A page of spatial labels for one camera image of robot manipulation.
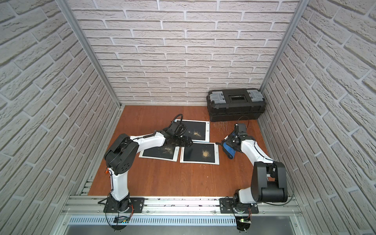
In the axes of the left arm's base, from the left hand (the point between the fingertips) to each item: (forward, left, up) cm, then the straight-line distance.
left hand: (190, 141), depth 94 cm
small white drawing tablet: (-7, -9, -3) cm, 11 cm away
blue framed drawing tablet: (+11, -5, -3) cm, 12 cm away
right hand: (-2, -27, +3) cm, 28 cm away
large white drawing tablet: (-7, +17, -3) cm, 18 cm away
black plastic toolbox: (+22, -32, +13) cm, 41 cm away
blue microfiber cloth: (-9, -24, +3) cm, 26 cm away
